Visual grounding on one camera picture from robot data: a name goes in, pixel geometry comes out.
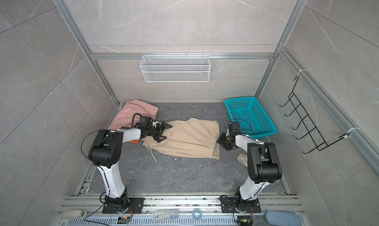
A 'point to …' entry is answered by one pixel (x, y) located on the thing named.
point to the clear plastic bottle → (166, 214)
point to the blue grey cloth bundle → (281, 218)
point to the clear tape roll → (197, 214)
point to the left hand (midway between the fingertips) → (169, 128)
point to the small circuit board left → (123, 219)
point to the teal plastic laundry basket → (253, 119)
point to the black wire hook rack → (313, 136)
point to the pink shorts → (123, 116)
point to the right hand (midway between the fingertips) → (218, 139)
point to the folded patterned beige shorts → (243, 158)
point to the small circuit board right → (245, 220)
